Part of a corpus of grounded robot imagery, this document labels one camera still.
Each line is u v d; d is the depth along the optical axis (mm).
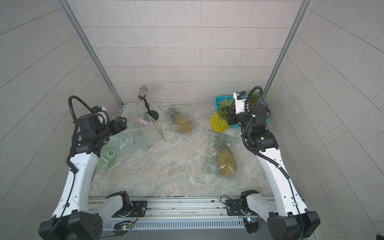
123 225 692
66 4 696
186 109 1123
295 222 352
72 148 477
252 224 690
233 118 598
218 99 1079
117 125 643
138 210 699
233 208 721
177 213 705
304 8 708
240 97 558
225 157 788
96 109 612
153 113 1075
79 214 363
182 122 936
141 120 991
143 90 852
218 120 736
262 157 441
